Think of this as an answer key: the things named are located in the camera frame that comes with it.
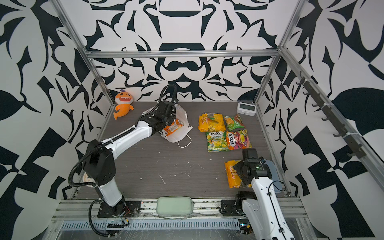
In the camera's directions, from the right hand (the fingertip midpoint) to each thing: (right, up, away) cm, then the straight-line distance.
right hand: (238, 168), depth 80 cm
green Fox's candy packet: (-9, +12, +16) cm, 22 cm away
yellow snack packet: (-12, +24, +22) cm, 35 cm away
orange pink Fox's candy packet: (+4, +13, +16) cm, 21 cm away
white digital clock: (+16, +33, +32) cm, 49 cm away
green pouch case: (-33, -16, -7) cm, 37 cm away
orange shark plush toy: (-75, +40, +31) cm, 90 cm away
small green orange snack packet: (+5, +23, +24) cm, 34 cm away
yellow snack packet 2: (-3, -5, -1) cm, 6 cm away
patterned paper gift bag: (-31, +29, +7) cm, 43 cm away
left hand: (-39, +32, +6) cm, 51 cm away
